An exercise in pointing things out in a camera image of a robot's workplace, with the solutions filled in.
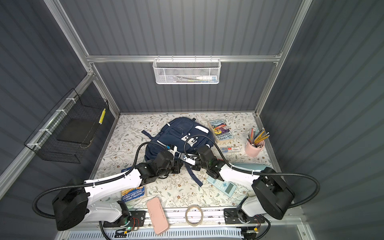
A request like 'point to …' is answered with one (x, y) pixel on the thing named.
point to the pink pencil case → (159, 219)
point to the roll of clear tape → (186, 215)
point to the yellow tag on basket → (102, 115)
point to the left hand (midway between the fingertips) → (184, 163)
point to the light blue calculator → (226, 187)
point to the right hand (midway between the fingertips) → (190, 155)
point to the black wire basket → (71, 128)
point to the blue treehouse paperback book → (133, 193)
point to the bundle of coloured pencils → (256, 137)
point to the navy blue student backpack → (184, 137)
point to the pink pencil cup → (252, 151)
